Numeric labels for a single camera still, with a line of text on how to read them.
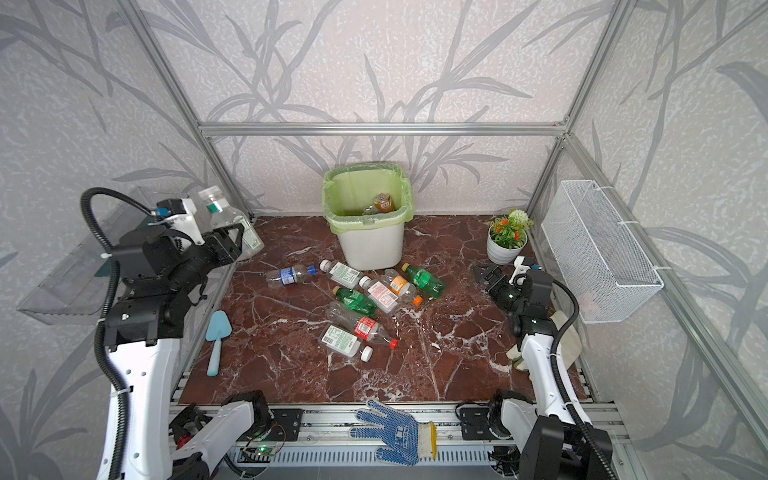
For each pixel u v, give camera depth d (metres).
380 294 0.93
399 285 0.94
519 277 0.72
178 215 0.51
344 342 0.84
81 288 0.62
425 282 0.97
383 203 1.01
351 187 0.99
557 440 0.39
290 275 0.97
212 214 0.61
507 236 0.94
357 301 0.94
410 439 0.71
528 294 0.62
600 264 0.63
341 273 0.99
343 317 0.88
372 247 0.99
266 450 0.71
